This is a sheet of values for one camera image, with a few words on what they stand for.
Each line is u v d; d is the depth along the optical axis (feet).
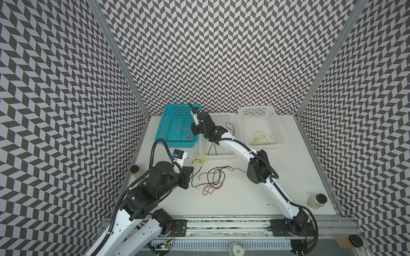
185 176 1.86
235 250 1.95
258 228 2.46
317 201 2.41
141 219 1.46
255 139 3.37
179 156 1.95
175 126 3.67
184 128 3.66
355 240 2.06
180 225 2.38
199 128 2.71
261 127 3.68
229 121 3.57
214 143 2.44
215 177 2.83
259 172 2.06
